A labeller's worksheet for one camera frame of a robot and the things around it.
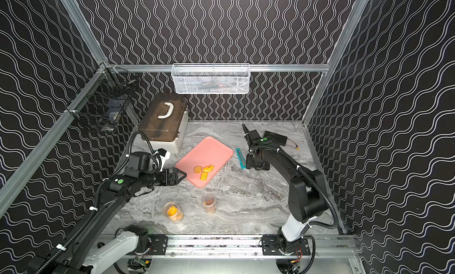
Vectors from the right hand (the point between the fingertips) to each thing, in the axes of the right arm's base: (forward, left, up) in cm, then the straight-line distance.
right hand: (256, 165), depth 89 cm
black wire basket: (+26, +80, +19) cm, 87 cm away
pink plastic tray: (+15, +25, -10) cm, 31 cm away
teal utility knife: (+10, +7, -8) cm, 15 cm away
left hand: (-10, +35, +10) cm, 38 cm away
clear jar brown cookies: (-18, +23, -3) cm, 29 cm away
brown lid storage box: (+29, +53, +3) cm, 61 cm away
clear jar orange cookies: (-22, +38, -3) cm, 44 cm away
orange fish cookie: (+3, +25, -8) cm, 26 cm away
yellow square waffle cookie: (-1, +27, -9) cm, 29 cm away
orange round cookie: (+2, +31, -9) cm, 32 cm away
